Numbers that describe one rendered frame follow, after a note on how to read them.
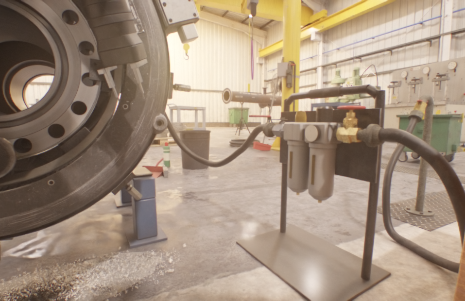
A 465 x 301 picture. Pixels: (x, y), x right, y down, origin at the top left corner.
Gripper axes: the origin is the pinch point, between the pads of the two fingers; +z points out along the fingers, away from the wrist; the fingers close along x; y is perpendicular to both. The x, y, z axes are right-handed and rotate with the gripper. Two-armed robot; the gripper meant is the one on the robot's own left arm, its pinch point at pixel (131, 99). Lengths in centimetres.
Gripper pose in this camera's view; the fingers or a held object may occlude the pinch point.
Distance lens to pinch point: 50.2
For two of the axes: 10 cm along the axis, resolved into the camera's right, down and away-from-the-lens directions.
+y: 0.8, -5.1, 8.6
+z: 1.6, 8.6, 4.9
